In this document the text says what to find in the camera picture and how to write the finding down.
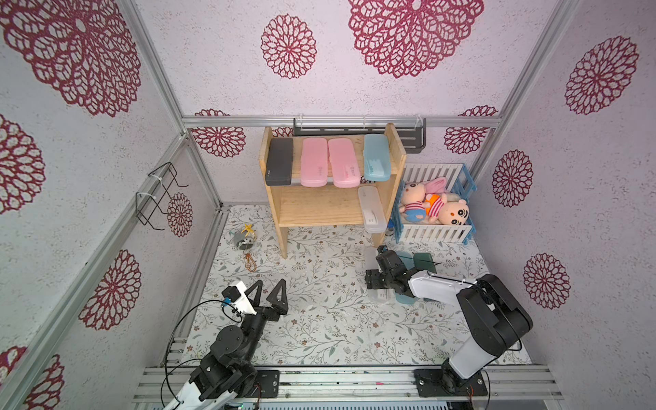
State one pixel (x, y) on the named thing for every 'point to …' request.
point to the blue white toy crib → (459, 181)
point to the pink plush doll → (413, 195)
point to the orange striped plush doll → (447, 208)
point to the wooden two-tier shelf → (295, 205)
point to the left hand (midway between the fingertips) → (275, 283)
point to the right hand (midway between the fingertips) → (380, 277)
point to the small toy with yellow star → (245, 241)
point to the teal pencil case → (408, 259)
